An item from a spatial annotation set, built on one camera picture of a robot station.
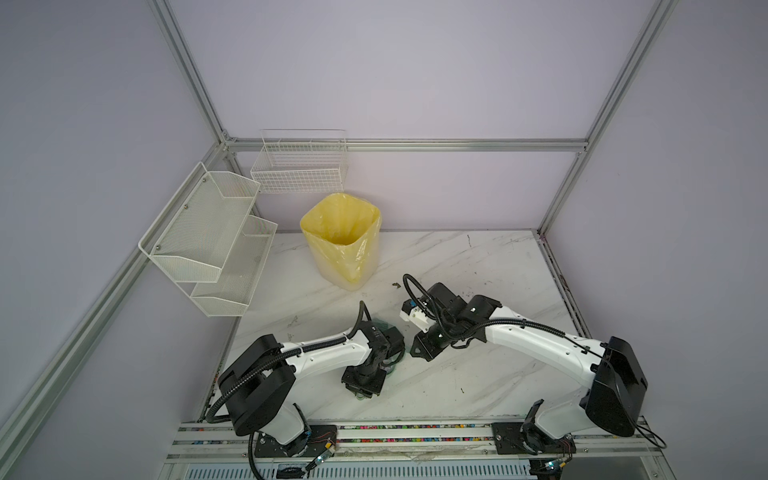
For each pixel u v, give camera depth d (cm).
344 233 108
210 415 39
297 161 96
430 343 67
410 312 71
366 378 68
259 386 43
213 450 74
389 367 69
